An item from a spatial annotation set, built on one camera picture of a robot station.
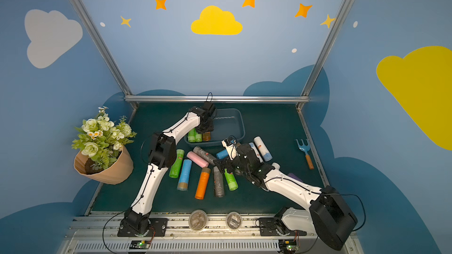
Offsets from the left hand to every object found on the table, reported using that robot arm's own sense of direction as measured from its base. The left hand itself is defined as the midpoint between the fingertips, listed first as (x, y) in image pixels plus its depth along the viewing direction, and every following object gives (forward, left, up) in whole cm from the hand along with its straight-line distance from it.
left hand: (211, 128), depth 105 cm
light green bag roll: (-7, +7, 0) cm, 10 cm away
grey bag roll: (-33, -7, 0) cm, 34 cm away
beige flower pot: (-34, +38, +11) cm, 52 cm away
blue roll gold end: (-18, -7, 0) cm, 19 cm away
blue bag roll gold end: (-33, +11, 0) cm, 35 cm away
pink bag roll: (-21, +6, -1) cm, 21 cm away
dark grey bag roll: (-18, +3, 0) cm, 19 cm away
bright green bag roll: (-32, -13, -1) cm, 34 cm away
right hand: (-23, -9, +11) cm, 27 cm away
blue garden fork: (-11, -55, -1) cm, 56 cm away
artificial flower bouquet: (-26, +42, +23) cm, 55 cm away
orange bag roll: (-33, +2, -2) cm, 34 cm away
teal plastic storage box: (+7, -10, -3) cm, 12 cm away
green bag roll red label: (-28, +16, 0) cm, 32 cm away
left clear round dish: (-50, +1, +2) cm, 50 cm away
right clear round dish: (-50, -14, +2) cm, 52 cm away
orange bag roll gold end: (-6, +2, 0) cm, 7 cm away
